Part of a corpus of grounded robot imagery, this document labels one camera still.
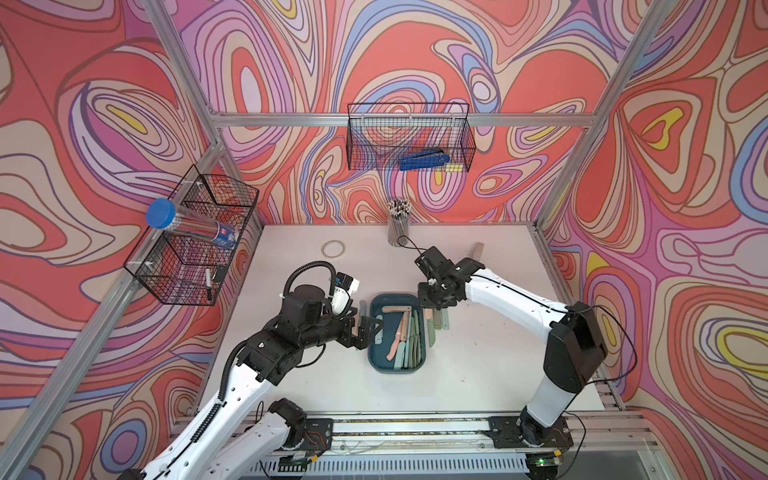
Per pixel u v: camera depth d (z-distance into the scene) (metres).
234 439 0.54
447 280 0.61
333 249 1.11
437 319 0.93
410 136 0.96
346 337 0.59
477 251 1.09
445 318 0.93
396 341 0.88
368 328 0.59
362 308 0.96
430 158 0.90
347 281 0.60
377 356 0.86
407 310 0.93
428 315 0.83
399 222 1.04
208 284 0.72
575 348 0.44
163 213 0.62
